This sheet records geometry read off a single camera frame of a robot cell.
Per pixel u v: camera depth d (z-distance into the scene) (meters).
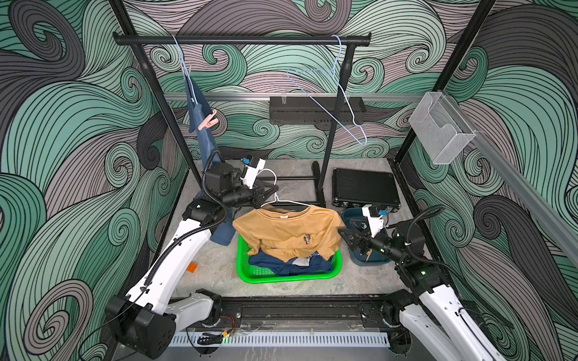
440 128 0.78
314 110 0.72
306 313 0.74
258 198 0.60
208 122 0.58
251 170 0.60
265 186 0.67
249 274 0.82
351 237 0.64
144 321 0.36
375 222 0.62
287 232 0.78
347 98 0.95
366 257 0.85
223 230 0.94
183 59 0.85
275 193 0.69
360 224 0.72
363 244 0.62
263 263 0.82
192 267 0.81
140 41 0.55
